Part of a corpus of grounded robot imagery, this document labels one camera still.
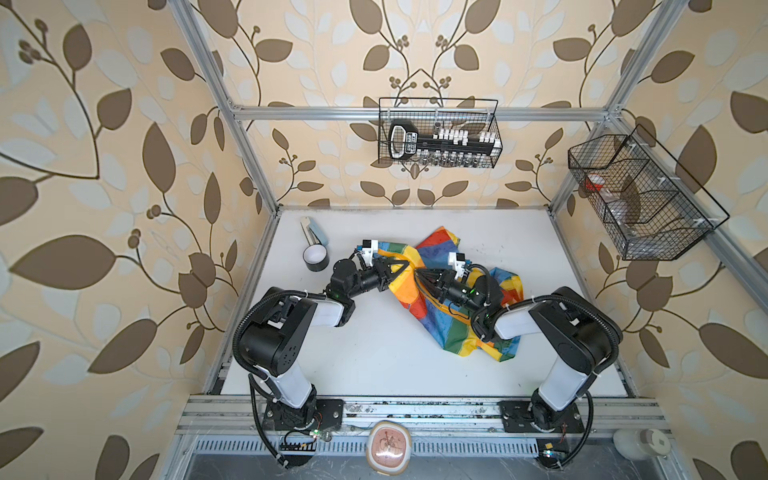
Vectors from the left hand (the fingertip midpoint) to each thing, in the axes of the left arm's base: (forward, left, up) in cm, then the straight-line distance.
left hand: (412, 264), depth 80 cm
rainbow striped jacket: (-12, -13, -17) cm, 25 cm away
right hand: (-2, -2, -2) cm, 3 cm away
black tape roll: (+16, +33, -20) cm, 42 cm away
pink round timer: (-40, +5, -17) cm, 43 cm away
